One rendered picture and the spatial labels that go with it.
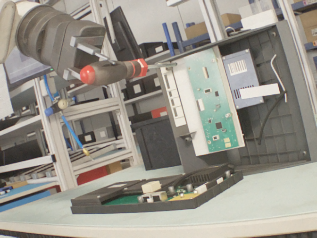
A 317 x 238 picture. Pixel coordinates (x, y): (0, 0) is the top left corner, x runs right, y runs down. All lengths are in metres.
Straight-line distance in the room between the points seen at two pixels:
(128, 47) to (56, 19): 2.69
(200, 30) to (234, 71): 4.37
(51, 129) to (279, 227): 1.90
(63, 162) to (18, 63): 0.60
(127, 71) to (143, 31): 5.67
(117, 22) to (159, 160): 2.30
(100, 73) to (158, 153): 0.60
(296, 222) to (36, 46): 0.38
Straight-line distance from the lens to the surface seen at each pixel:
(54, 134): 2.21
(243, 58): 0.64
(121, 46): 3.24
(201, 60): 0.66
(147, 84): 5.45
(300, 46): 1.98
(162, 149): 1.01
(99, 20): 2.64
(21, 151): 2.86
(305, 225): 0.39
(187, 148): 0.70
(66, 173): 2.22
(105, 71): 0.44
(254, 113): 0.67
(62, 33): 0.52
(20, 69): 1.97
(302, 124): 0.60
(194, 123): 0.70
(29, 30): 0.55
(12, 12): 0.56
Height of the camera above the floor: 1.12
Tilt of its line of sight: level
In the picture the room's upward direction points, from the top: 15 degrees counter-clockwise
